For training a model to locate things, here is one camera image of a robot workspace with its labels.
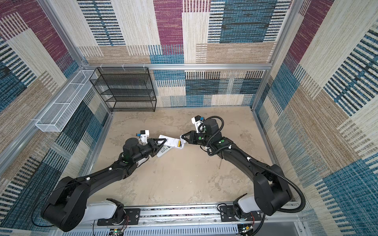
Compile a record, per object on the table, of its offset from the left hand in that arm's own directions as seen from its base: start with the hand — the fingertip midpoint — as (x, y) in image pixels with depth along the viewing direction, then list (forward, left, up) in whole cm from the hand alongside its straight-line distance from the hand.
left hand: (167, 138), depth 80 cm
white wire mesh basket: (+5, +51, +13) cm, 53 cm away
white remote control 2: (+4, +4, -18) cm, 19 cm away
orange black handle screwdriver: (-6, -31, -20) cm, 37 cm away
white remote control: (-1, -3, -3) cm, 5 cm away
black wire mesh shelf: (+47, +35, -3) cm, 58 cm away
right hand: (-1, -8, 0) cm, 8 cm away
